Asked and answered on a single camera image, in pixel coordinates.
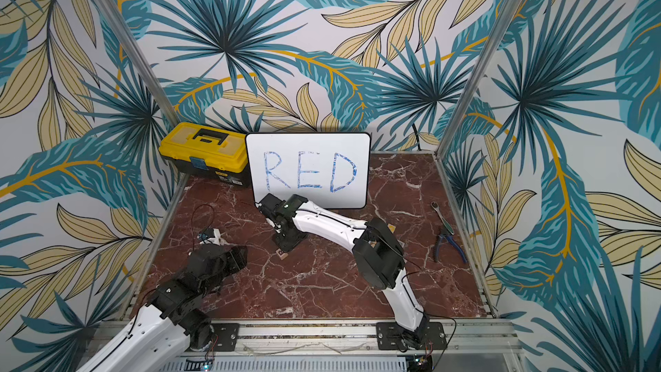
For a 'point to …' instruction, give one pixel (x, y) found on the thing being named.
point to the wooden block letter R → (282, 255)
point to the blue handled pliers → (443, 233)
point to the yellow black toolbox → (213, 151)
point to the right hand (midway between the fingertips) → (289, 242)
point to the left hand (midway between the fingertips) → (240, 256)
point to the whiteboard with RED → (327, 170)
